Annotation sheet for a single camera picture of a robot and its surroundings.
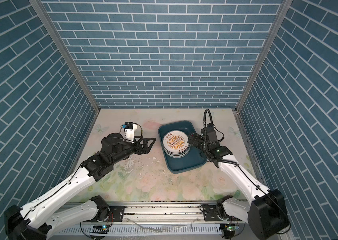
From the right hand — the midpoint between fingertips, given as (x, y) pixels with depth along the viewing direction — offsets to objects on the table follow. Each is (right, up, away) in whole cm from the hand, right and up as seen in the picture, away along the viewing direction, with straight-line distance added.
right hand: (192, 136), depth 83 cm
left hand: (-22, 0, -12) cm, 25 cm away
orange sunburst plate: (-9, -5, +13) cm, 16 cm away
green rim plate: (-8, -13, +8) cm, 17 cm away
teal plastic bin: (+3, -15, +9) cm, 18 cm away
